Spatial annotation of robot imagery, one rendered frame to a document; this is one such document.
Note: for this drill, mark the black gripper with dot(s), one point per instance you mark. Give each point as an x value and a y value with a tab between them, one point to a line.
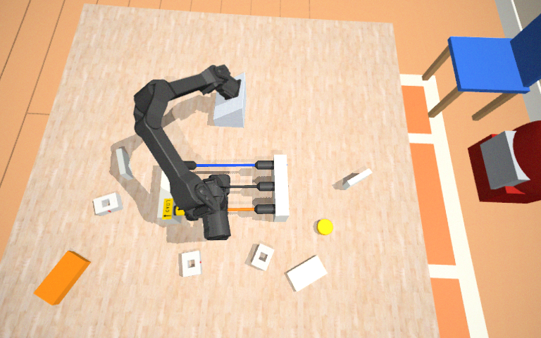
224	183

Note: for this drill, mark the cream flat block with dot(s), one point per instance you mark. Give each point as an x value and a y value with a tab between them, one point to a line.
306	273

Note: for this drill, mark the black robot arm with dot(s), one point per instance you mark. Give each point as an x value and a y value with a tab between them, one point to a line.
199	199

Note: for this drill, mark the yellow short cylinder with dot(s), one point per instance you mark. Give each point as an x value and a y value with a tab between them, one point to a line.
324	227

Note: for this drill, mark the orange rectangular block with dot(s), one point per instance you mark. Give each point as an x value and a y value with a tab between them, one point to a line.
59	281

